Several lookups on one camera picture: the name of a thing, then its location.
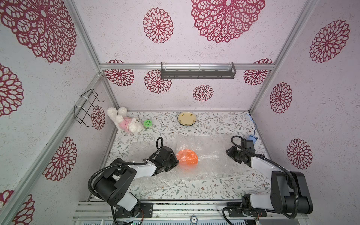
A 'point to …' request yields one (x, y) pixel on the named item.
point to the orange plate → (187, 157)
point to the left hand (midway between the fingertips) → (179, 161)
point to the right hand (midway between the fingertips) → (227, 149)
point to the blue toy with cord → (252, 139)
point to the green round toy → (147, 123)
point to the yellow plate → (186, 118)
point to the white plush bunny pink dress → (126, 123)
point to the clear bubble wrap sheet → (204, 165)
